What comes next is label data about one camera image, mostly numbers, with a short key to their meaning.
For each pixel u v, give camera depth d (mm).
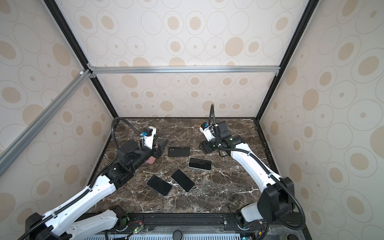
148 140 596
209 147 712
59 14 699
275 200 412
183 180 879
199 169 921
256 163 479
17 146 532
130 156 524
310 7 676
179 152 1001
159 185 855
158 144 638
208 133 717
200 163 946
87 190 460
